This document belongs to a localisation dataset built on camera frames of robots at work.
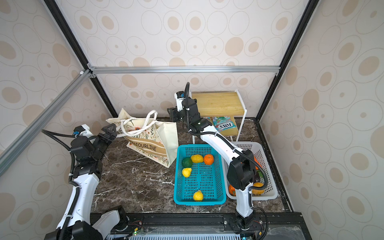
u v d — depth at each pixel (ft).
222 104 2.73
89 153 1.84
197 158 3.02
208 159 3.01
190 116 2.01
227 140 1.75
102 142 2.13
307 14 2.29
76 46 2.62
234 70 5.45
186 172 2.85
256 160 1.49
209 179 2.88
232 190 2.55
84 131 2.08
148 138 2.87
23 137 1.82
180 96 2.25
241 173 1.60
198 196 2.55
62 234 1.21
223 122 3.02
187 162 2.87
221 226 2.40
